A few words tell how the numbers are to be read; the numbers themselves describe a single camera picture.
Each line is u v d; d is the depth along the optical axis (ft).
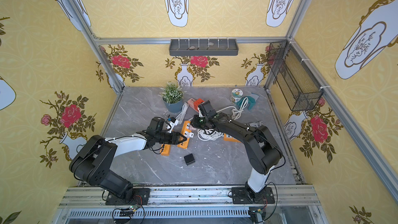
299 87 2.49
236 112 3.34
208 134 3.00
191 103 3.49
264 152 1.52
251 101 3.57
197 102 3.25
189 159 2.75
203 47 3.03
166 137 2.60
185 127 2.89
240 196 2.40
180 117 3.28
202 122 2.50
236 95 3.48
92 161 1.48
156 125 2.41
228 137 3.02
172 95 3.15
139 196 2.40
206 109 2.31
